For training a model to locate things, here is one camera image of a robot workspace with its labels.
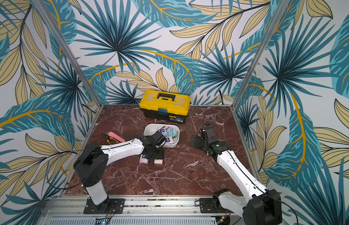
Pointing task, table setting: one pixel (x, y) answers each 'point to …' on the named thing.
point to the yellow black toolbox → (165, 106)
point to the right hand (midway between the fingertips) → (198, 141)
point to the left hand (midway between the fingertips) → (159, 158)
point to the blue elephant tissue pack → (169, 131)
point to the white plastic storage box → (149, 127)
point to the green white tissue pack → (174, 133)
